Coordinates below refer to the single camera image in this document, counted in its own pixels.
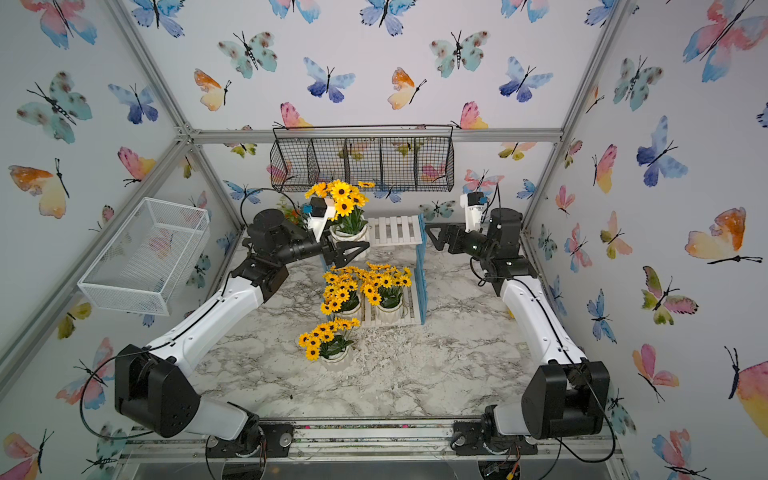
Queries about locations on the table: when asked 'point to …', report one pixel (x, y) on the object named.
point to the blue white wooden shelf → (403, 230)
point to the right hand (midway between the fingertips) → (441, 224)
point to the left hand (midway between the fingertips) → (361, 227)
